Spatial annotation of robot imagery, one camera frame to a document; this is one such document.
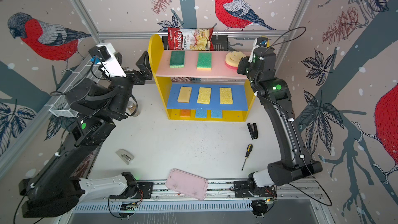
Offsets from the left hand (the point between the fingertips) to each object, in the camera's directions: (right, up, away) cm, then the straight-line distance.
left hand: (130, 52), depth 46 cm
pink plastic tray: (+14, -56, +27) cm, 64 cm away
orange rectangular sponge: (+10, -25, +55) cm, 61 cm away
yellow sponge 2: (+36, -14, +47) cm, 60 cm away
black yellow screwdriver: (+48, -44, +40) cm, 76 cm away
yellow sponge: (+23, -13, +47) cm, 54 cm away
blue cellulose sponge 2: (+31, -26, +55) cm, 68 cm away
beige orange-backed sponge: (+11, -13, +47) cm, 50 cm away
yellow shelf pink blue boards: (+21, -7, +52) cm, 56 cm away
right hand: (+38, +2, +19) cm, 42 cm away
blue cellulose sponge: (+21, -25, +54) cm, 63 cm away
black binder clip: (+53, -35, +47) cm, 79 cm away
